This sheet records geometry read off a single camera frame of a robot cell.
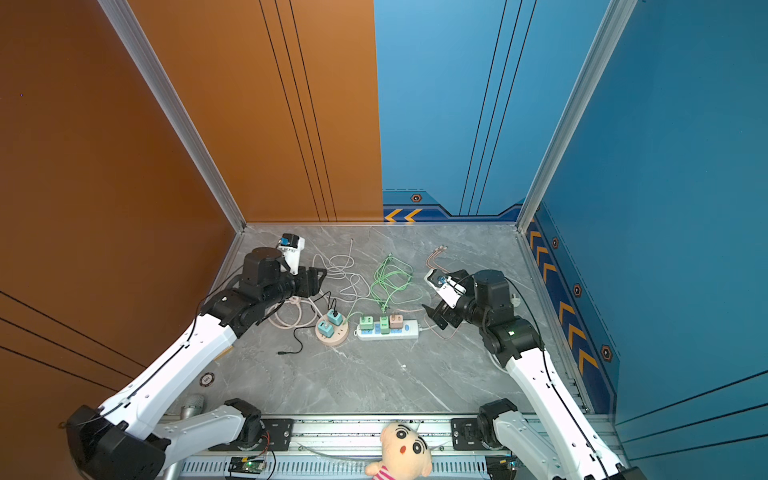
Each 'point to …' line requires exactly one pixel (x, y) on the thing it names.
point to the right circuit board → (501, 467)
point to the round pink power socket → (340, 331)
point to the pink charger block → (396, 321)
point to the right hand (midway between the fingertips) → (437, 287)
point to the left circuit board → (244, 465)
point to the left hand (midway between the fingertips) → (317, 267)
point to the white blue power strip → (409, 330)
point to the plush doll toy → (405, 455)
